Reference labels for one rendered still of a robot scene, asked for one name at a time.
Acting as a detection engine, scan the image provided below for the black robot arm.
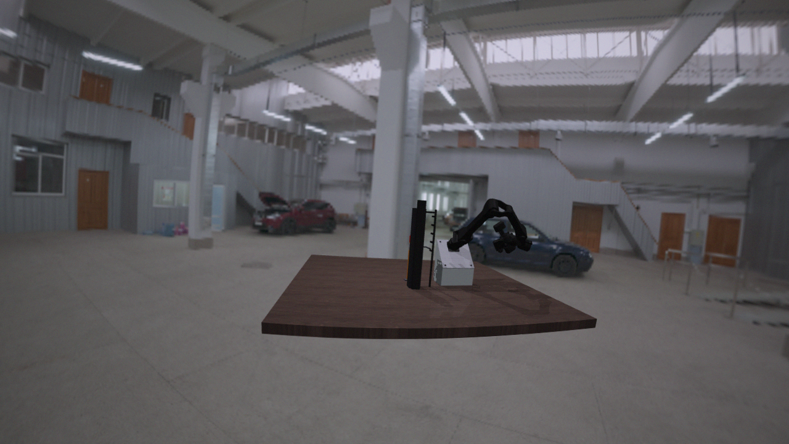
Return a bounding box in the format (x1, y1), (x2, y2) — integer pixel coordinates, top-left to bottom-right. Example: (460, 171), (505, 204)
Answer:
(447, 199), (533, 253)

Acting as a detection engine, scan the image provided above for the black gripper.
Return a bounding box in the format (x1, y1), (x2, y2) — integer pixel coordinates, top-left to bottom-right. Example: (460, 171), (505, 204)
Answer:
(493, 221), (516, 253)

